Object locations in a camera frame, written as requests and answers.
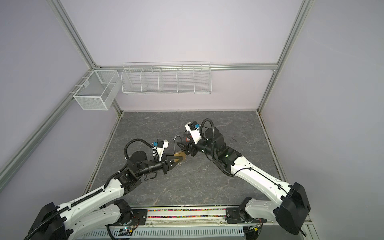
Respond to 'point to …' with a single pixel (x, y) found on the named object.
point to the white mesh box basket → (98, 91)
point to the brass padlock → (180, 154)
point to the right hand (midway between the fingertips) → (182, 139)
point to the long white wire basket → (166, 78)
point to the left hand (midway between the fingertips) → (181, 160)
